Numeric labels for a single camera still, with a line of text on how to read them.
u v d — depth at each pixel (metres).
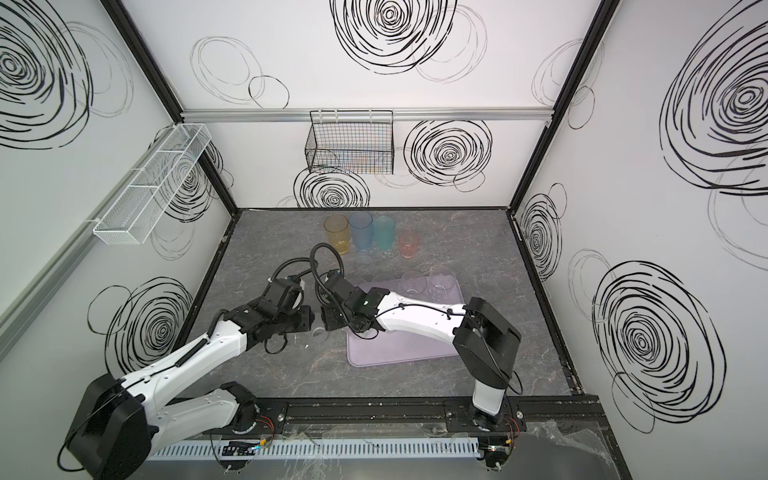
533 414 0.76
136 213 0.73
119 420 0.39
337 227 0.98
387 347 0.83
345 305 0.62
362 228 1.00
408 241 1.08
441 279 0.96
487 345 0.45
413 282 0.95
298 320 0.74
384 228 1.02
